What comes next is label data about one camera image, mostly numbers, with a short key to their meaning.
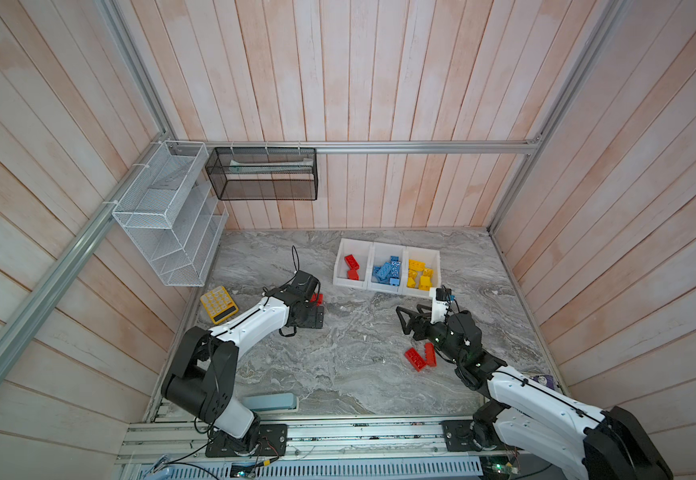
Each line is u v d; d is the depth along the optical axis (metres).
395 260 1.07
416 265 1.07
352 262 1.07
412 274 1.07
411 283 1.01
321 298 1.00
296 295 0.68
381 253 1.11
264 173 0.88
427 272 1.08
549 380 0.80
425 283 0.99
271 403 0.76
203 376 0.44
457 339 0.62
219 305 0.97
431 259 1.06
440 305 0.72
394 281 0.99
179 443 0.75
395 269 1.04
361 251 1.11
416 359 0.86
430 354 0.85
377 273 1.00
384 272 1.01
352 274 1.04
